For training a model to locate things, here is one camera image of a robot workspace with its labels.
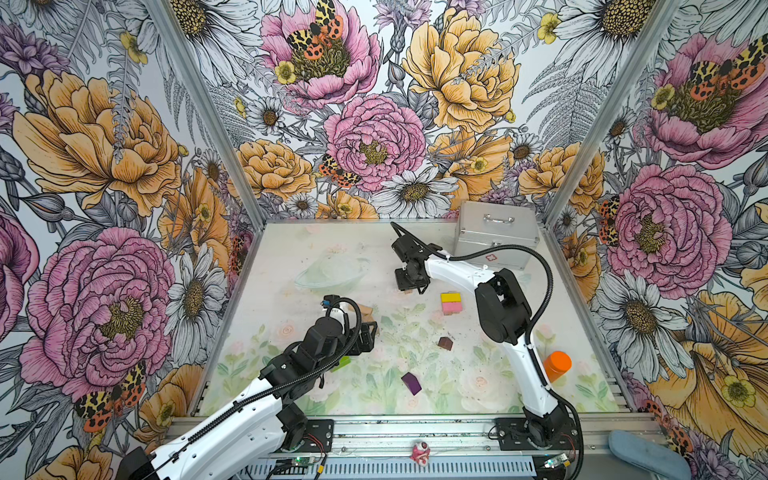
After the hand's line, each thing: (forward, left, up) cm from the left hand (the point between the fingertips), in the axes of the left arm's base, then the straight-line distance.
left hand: (361, 334), depth 79 cm
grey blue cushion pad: (-27, -66, -8) cm, 72 cm away
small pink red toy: (-26, -14, -7) cm, 30 cm away
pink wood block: (+10, -26, -5) cm, 28 cm away
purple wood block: (-9, -13, -11) cm, 19 cm away
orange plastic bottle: (-8, -49, -1) cm, 50 cm away
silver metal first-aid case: (+37, -38, +2) cm, 53 cm away
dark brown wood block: (+2, -24, -9) cm, 25 cm away
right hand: (+20, -14, -10) cm, 26 cm away
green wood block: (-4, +5, -8) cm, 10 cm away
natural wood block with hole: (+12, 0, -10) cm, 16 cm away
